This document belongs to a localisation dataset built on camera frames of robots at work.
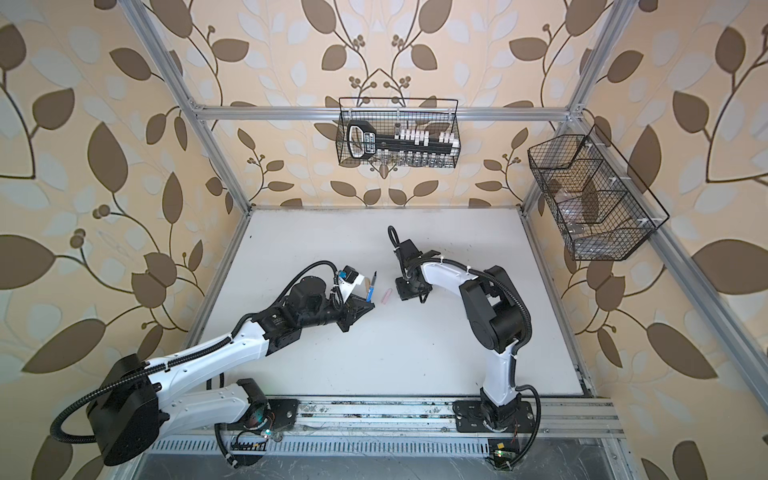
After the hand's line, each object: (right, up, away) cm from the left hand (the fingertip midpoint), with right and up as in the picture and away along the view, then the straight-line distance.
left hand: (373, 303), depth 76 cm
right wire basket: (+57, +24, -2) cm, 62 cm away
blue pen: (-1, +3, -1) cm, 3 cm away
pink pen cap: (+3, -2, +20) cm, 21 cm away
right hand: (+10, -2, +20) cm, 22 cm away
